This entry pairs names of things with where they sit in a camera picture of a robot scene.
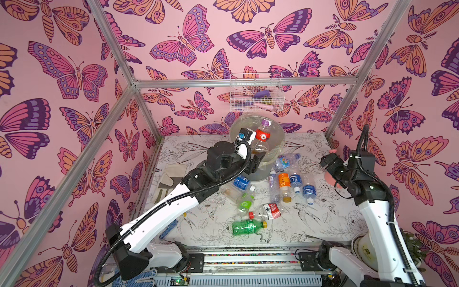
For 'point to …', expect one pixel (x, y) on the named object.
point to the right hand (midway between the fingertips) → (330, 162)
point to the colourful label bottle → (285, 161)
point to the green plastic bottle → (247, 226)
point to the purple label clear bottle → (274, 190)
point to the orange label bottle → (284, 186)
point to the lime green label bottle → (245, 204)
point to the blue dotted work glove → (119, 281)
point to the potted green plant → (415, 249)
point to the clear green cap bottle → (231, 194)
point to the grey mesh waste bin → (276, 143)
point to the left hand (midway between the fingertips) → (258, 147)
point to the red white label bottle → (271, 211)
